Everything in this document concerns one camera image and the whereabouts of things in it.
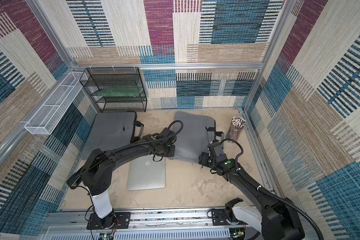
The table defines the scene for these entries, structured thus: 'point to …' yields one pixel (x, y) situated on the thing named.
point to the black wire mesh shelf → (96, 77)
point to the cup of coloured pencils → (236, 127)
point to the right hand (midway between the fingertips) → (205, 160)
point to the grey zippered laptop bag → (110, 130)
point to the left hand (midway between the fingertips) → (173, 152)
